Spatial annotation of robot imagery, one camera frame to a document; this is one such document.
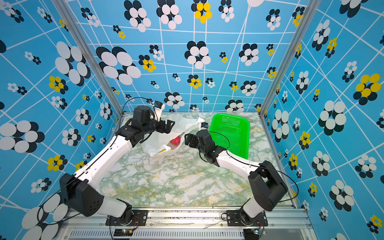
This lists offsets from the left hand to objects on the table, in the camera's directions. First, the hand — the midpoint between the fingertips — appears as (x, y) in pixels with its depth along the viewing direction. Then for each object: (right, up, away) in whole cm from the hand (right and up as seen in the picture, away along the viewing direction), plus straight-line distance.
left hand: (168, 118), depth 79 cm
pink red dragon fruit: (+2, -14, +18) cm, 23 cm away
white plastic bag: (-6, -15, +6) cm, 17 cm away
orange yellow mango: (+1, -15, -10) cm, 18 cm away
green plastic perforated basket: (+41, -8, +30) cm, 51 cm away
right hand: (+12, -10, +7) cm, 17 cm away
